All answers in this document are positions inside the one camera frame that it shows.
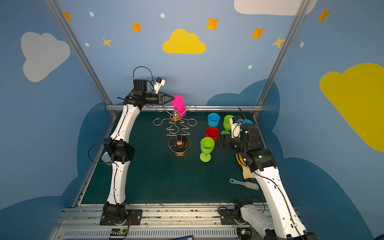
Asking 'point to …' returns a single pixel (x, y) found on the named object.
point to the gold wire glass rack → (179, 142)
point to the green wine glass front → (227, 124)
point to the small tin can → (105, 157)
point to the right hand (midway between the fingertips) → (227, 133)
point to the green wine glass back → (207, 146)
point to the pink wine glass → (178, 104)
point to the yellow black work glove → (247, 172)
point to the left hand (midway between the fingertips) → (173, 97)
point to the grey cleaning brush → (247, 184)
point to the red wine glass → (212, 132)
